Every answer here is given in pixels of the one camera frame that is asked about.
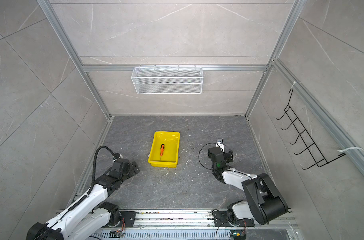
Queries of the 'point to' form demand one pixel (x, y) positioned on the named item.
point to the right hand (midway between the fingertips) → (221, 147)
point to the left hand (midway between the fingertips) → (131, 164)
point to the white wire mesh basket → (167, 80)
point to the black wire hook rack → (320, 160)
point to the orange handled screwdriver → (162, 150)
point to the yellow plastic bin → (171, 142)
